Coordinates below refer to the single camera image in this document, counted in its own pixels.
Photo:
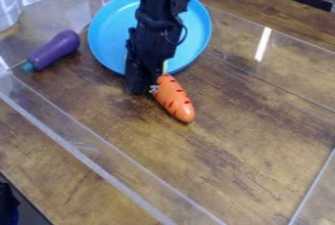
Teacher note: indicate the clear acrylic enclosure wall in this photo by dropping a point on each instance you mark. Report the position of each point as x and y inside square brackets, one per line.
[100, 158]

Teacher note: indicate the dark object at bottom left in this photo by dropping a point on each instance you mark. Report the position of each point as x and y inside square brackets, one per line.
[8, 206]

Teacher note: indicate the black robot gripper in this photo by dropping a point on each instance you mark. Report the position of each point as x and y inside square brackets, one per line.
[153, 41]

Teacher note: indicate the purple toy eggplant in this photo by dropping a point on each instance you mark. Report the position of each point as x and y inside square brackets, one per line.
[60, 46]

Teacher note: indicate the blue plastic plate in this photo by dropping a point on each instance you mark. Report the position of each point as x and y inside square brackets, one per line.
[108, 32]

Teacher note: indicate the orange toy carrot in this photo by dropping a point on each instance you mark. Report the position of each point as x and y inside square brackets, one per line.
[171, 97]

